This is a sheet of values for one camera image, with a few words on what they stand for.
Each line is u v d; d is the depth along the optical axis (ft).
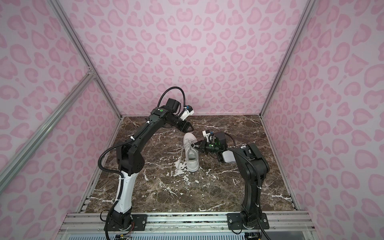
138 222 2.42
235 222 2.41
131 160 1.86
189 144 3.02
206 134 2.96
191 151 2.96
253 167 1.65
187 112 2.73
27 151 1.83
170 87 2.41
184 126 2.63
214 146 2.74
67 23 2.41
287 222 2.41
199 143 2.90
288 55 2.82
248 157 1.94
